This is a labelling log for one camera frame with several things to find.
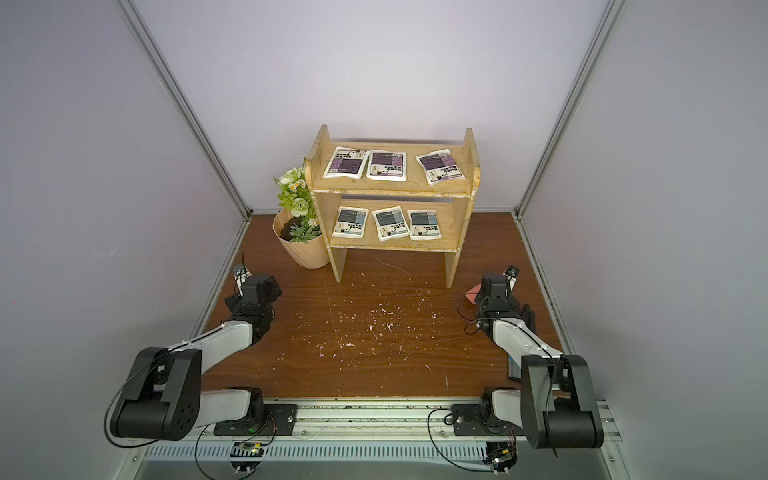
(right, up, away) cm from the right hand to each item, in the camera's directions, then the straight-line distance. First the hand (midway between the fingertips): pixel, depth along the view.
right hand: (504, 281), depth 88 cm
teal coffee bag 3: (-25, +17, -1) cm, 30 cm away
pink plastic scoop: (-8, -5, +7) cm, 11 cm away
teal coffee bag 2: (-34, +18, -1) cm, 39 cm away
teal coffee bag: (-46, +18, 0) cm, 50 cm away
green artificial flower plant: (-62, +25, -3) cm, 67 cm away
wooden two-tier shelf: (-35, +28, +19) cm, 49 cm away
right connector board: (-7, -39, -18) cm, 44 cm away
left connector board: (-70, -41, -16) cm, 83 cm away
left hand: (-76, -1, +2) cm, 76 cm away
